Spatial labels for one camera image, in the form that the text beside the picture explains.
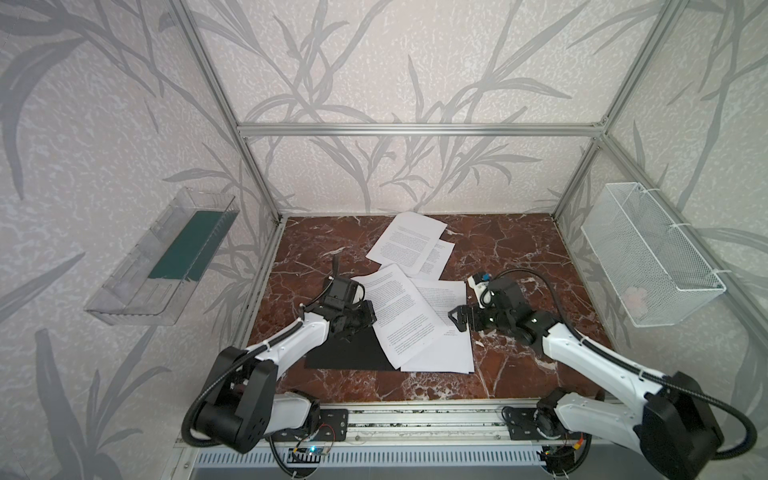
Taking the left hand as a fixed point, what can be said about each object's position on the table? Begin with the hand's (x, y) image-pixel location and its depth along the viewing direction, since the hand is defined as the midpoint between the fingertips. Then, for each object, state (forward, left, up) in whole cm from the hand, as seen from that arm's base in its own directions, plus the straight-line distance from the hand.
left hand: (383, 308), depth 87 cm
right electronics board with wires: (-35, -45, -9) cm, 58 cm away
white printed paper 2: (+23, -18, -8) cm, 30 cm away
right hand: (0, -23, +4) cm, 23 cm away
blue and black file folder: (-12, +5, -3) cm, 13 cm away
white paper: (+30, -8, -7) cm, 32 cm away
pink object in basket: (-4, -64, +15) cm, 66 cm away
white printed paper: (-3, -7, -4) cm, 9 cm away
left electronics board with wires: (-34, +16, -6) cm, 38 cm away
